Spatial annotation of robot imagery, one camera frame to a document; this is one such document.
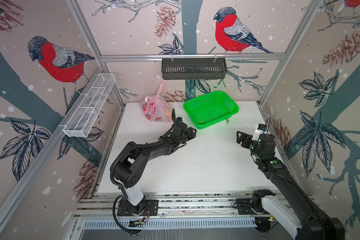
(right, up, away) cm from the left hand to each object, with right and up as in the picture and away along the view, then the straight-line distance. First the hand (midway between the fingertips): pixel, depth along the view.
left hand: (196, 131), depth 89 cm
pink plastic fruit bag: (-27, +15, +13) cm, 34 cm away
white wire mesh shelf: (-59, +5, -19) cm, 62 cm away
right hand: (+25, -1, -7) cm, 26 cm away
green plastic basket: (+14, +15, +29) cm, 36 cm away
